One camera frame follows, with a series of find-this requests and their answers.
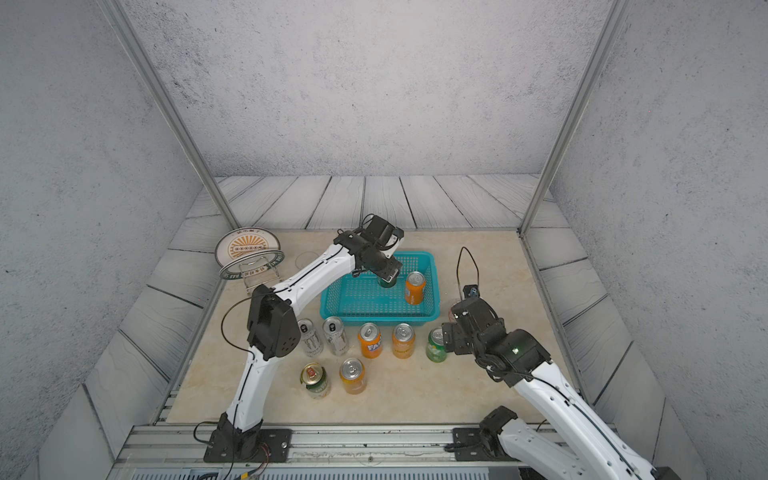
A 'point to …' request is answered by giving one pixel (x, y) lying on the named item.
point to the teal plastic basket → (360, 300)
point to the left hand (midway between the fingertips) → (395, 267)
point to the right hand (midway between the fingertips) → (468, 328)
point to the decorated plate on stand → (244, 241)
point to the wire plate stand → (258, 272)
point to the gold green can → (314, 376)
